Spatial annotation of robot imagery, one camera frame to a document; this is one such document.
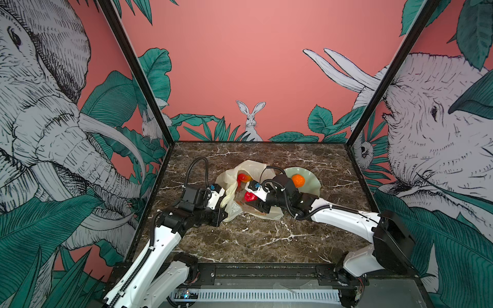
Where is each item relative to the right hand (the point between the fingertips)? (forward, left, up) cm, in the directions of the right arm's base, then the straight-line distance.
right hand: (248, 193), depth 77 cm
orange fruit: (+15, -25, -13) cm, 32 cm away
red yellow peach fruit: (+17, +3, -14) cm, 22 cm away
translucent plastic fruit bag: (-3, +6, 0) cm, 7 cm away
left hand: (-8, +8, -2) cm, 11 cm away
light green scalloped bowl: (+14, -33, -16) cm, 39 cm away
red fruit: (-2, -1, +2) cm, 3 cm away
